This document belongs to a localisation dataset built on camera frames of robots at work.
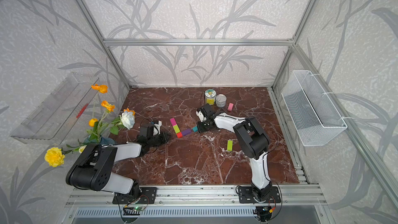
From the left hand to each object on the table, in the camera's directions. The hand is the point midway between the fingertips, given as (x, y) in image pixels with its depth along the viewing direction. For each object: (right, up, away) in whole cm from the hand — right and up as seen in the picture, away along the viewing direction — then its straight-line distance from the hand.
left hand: (172, 135), depth 92 cm
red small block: (+4, 0, +2) cm, 4 cm away
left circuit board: (-14, -31, -20) cm, 40 cm away
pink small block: (+37, +16, +16) cm, 44 cm away
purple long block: (+7, +1, +4) cm, 9 cm away
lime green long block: (+1, +3, +5) cm, 6 cm away
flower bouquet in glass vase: (-27, +9, -24) cm, 37 cm away
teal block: (+13, +3, +4) cm, 14 cm away
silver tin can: (+30, +21, +15) cm, 40 cm away
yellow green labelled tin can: (+23, +24, +12) cm, 35 cm away
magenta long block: (-1, +7, +7) cm, 10 cm away
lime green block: (+34, -5, -3) cm, 35 cm away
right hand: (+15, +4, +5) cm, 17 cm away
